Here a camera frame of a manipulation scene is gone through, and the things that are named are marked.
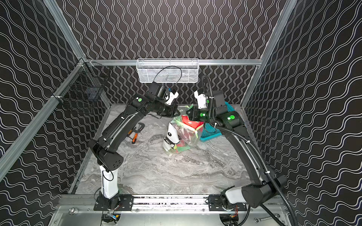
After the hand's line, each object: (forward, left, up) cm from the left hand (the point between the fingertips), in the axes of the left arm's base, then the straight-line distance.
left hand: (185, 114), depth 72 cm
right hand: (0, 0, +4) cm, 4 cm away
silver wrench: (-40, -39, -32) cm, 64 cm away
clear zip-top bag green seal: (-4, +4, -3) cm, 7 cm away
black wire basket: (+22, +70, -6) cm, 73 cm away
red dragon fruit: (-8, -2, -5) cm, 9 cm away
